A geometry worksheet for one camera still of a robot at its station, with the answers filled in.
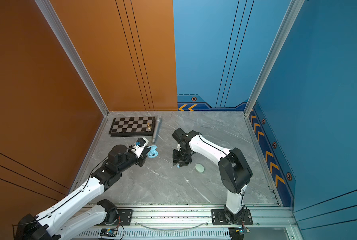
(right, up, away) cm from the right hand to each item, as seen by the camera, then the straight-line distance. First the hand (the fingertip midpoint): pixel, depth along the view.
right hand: (174, 164), depth 83 cm
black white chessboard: (-31, +21, +24) cm, 45 cm away
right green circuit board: (+34, -27, -14) cm, 46 cm away
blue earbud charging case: (-11, +7, -5) cm, 14 cm away
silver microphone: (-14, +20, +25) cm, 35 cm away
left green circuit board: (-31, -30, -11) cm, 45 cm away
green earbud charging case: (+15, -3, +6) cm, 17 cm away
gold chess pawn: (-19, +22, +22) cm, 37 cm away
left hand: (-13, +11, -5) cm, 18 cm away
